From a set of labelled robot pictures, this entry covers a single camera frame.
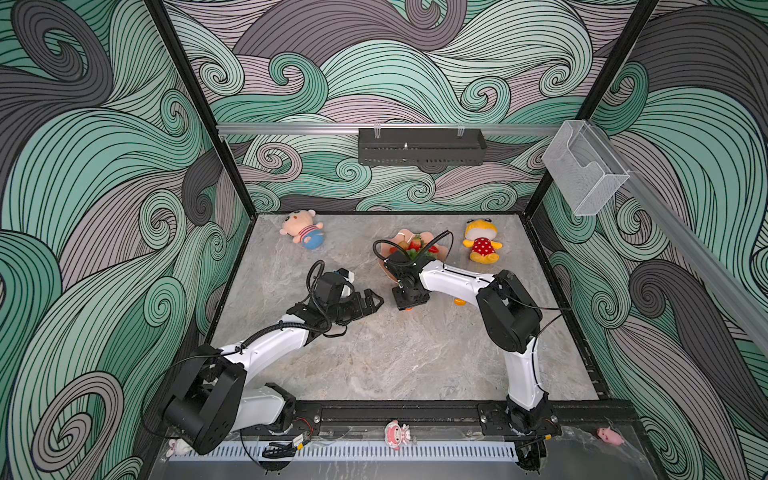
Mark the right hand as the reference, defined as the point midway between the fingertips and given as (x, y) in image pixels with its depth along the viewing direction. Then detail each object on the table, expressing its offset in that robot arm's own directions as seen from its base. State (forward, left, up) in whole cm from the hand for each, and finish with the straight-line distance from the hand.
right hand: (405, 302), depth 95 cm
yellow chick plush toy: (+23, -28, +4) cm, 37 cm away
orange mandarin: (-6, 0, +6) cm, 8 cm away
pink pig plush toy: (+27, +38, +7) cm, 47 cm away
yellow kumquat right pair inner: (-16, -9, +31) cm, 36 cm away
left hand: (-6, +10, +10) cm, 15 cm away
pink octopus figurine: (-36, +4, +4) cm, 37 cm away
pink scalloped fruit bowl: (+23, +1, +3) cm, 23 cm away
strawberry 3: (+15, +4, +8) cm, 18 cm away
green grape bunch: (+16, -3, +5) cm, 17 cm away
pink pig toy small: (-36, -47, +2) cm, 59 cm away
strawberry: (+21, -4, +4) cm, 21 cm away
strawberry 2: (+18, -10, +4) cm, 22 cm away
